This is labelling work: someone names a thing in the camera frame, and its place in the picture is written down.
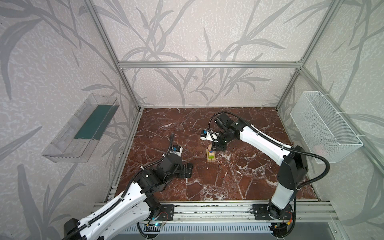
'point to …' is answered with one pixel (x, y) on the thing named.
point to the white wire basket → (325, 133)
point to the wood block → (211, 160)
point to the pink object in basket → (319, 150)
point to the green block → (211, 157)
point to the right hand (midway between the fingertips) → (213, 140)
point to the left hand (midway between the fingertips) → (188, 161)
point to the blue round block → (210, 151)
